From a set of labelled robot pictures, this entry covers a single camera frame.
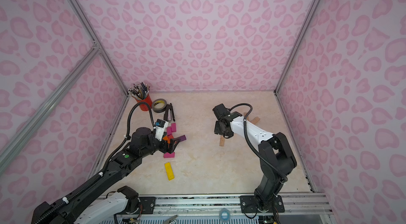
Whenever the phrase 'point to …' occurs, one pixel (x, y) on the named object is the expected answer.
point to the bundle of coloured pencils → (140, 90)
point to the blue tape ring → (224, 210)
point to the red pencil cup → (144, 106)
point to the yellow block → (169, 170)
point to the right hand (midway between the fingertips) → (219, 130)
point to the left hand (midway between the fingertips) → (176, 137)
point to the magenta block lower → (169, 155)
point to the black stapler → (168, 106)
